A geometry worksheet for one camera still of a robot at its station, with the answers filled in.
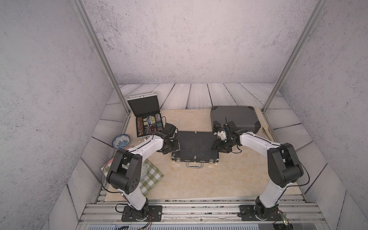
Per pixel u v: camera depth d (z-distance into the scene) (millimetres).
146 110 1103
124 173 462
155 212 730
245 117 1072
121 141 1005
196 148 916
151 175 859
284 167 475
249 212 717
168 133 734
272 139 1020
